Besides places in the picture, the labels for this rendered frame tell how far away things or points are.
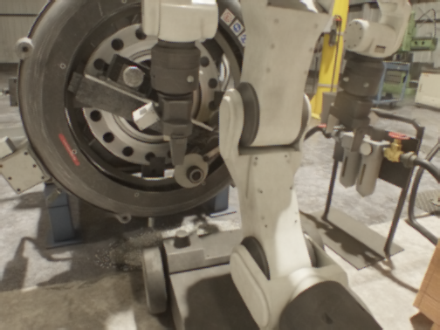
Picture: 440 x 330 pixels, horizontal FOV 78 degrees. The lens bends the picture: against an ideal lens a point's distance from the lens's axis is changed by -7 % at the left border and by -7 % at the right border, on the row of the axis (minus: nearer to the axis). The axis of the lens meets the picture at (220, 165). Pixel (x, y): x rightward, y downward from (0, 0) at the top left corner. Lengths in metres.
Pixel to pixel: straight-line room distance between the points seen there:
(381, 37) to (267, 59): 0.27
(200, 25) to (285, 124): 0.27
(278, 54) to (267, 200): 0.30
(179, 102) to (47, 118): 0.39
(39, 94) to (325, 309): 0.76
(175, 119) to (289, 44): 0.26
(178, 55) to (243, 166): 0.28
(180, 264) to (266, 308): 0.34
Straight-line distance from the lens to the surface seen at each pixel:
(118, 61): 0.74
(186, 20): 0.51
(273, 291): 0.58
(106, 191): 0.88
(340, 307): 0.55
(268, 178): 0.66
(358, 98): 0.75
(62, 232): 1.34
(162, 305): 0.89
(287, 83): 0.62
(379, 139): 1.25
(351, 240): 1.42
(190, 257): 0.86
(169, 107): 0.53
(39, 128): 0.83
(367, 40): 0.70
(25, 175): 0.90
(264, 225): 0.65
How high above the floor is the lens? 0.73
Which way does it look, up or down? 20 degrees down
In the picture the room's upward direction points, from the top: 3 degrees clockwise
